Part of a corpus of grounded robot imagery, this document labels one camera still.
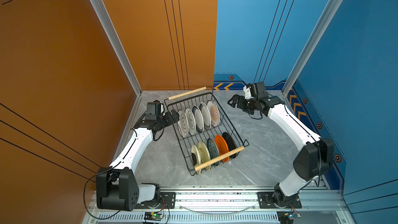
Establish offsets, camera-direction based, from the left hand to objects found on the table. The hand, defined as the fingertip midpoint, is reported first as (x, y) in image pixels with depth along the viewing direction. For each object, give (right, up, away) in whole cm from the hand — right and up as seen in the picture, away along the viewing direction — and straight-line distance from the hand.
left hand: (173, 116), depth 86 cm
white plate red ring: (+19, 0, +9) cm, 21 cm away
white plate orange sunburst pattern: (+24, +2, +10) cm, 26 cm away
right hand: (+33, +6, -1) cm, 34 cm away
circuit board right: (+55, -45, -16) cm, 73 cm away
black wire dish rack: (+18, -12, +10) cm, 23 cm away
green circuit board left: (-6, -45, -15) cm, 48 cm away
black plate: (+31, -13, -7) cm, 35 cm away
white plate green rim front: (+3, -7, +14) cm, 15 cm away
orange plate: (+28, -17, -1) cm, 32 cm away
